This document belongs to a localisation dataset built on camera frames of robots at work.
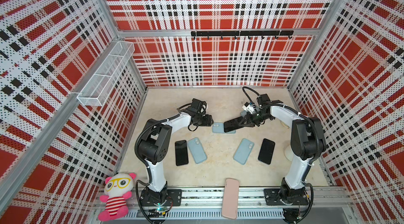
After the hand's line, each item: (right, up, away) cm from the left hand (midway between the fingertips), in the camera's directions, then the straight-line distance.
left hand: (209, 124), depth 95 cm
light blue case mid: (+6, -3, +4) cm, 8 cm away
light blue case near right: (+20, -15, -7) cm, 25 cm away
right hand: (+19, 0, -6) cm, 20 cm away
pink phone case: (+10, -34, -24) cm, 43 cm away
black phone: (+33, -14, -7) cm, 36 cm away
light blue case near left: (-8, -15, -4) cm, 17 cm away
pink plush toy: (-42, -27, -25) cm, 56 cm away
